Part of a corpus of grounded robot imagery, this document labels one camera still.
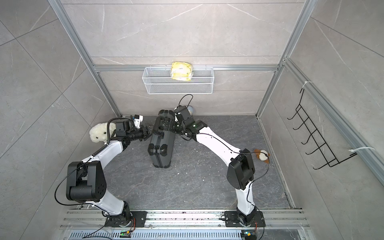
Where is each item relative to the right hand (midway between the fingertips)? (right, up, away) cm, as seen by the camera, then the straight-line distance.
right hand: (167, 126), depth 81 cm
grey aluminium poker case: (-2, -5, +1) cm, 5 cm away
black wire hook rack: (+72, -12, -19) cm, 75 cm away
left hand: (-7, -1, +6) cm, 10 cm away
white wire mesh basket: (-11, +32, +20) cm, 39 cm away
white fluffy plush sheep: (-42, -4, +6) cm, 43 cm away
